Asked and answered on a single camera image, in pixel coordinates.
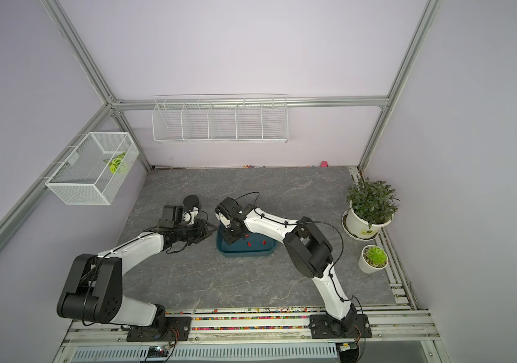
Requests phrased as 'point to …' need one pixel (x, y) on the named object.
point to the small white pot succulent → (373, 259)
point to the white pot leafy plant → (373, 204)
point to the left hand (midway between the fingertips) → (215, 231)
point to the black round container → (190, 200)
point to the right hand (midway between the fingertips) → (228, 234)
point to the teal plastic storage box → (235, 242)
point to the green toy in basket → (117, 165)
